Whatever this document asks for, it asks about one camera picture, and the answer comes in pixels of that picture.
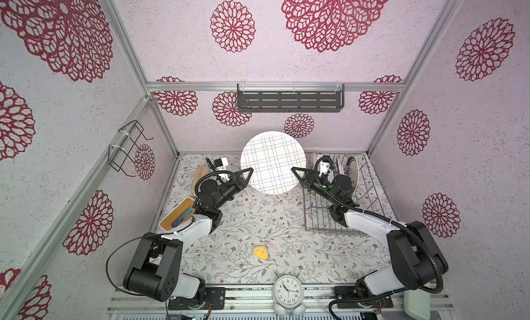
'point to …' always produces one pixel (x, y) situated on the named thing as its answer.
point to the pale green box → (417, 303)
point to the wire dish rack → (368, 194)
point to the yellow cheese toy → (261, 252)
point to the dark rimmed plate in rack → (352, 168)
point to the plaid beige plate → (271, 154)
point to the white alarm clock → (288, 293)
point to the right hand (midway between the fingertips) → (290, 169)
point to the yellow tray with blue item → (181, 214)
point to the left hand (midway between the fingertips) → (254, 170)
